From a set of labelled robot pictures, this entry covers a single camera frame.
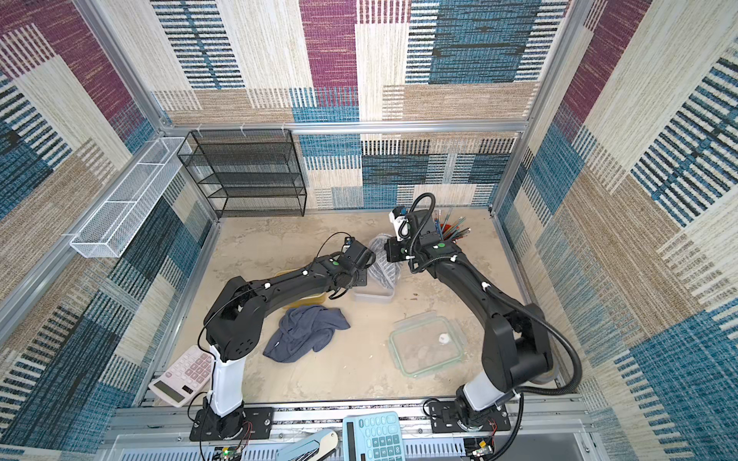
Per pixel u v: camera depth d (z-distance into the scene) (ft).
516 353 1.43
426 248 2.12
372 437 2.30
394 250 2.49
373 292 2.99
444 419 2.40
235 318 1.70
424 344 2.85
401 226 2.49
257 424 2.41
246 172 3.56
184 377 2.60
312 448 2.25
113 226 2.35
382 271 2.73
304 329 2.77
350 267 2.39
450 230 3.17
